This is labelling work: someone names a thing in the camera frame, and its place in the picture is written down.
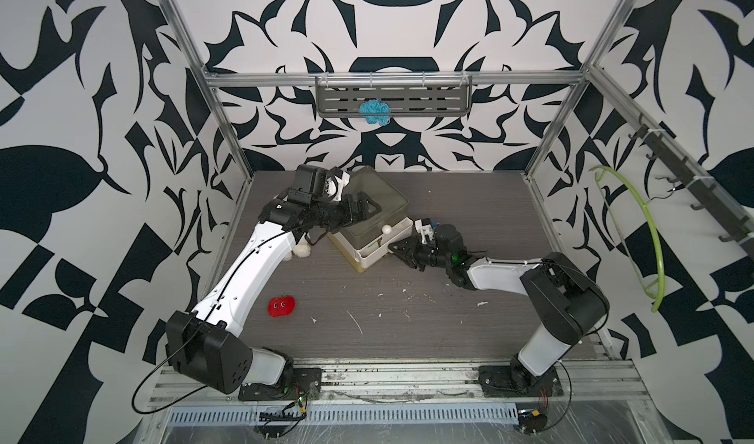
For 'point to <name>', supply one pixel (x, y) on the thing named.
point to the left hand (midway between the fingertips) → (367, 208)
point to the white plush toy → (301, 249)
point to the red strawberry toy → (281, 305)
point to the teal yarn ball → (375, 111)
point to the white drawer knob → (386, 229)
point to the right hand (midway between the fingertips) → (391, 245)
